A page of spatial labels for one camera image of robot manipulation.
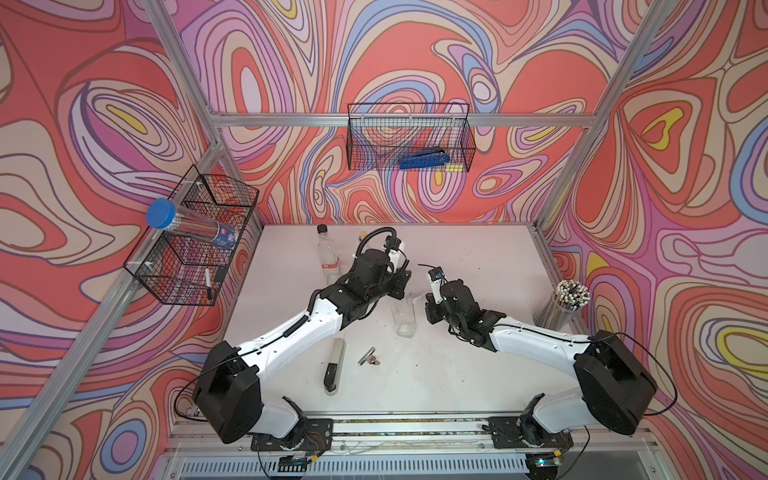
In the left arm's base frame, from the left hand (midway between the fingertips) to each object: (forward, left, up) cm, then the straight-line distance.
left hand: (411, 273), depth 78 cm
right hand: (-1, -6, -13) cm, 15 cm away
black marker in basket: (-6, +50, +3) cm, 51 cm away
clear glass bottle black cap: (+10, +24, -5) cm, 27 cm away
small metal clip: (-14, +12, -22) cm, 29 cm away
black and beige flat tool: (-18, +21, -20) cm, 34 cm away
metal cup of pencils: (-5, -42, -11) cm, 43 cm away
